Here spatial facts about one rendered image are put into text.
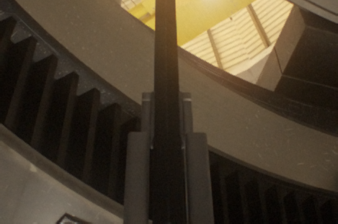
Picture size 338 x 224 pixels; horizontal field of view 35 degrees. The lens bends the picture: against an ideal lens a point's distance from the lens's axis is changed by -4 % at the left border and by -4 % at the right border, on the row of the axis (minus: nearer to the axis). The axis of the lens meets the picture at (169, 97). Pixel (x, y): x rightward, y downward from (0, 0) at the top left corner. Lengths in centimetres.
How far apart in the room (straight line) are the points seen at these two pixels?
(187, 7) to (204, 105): 1185
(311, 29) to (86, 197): 16
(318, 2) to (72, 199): 16
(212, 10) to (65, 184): 1204
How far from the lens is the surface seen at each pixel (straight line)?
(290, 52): 29
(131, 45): 20
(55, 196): 16
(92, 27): 19
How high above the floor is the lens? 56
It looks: 33 degrees up
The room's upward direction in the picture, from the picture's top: 139 degrees clockwise
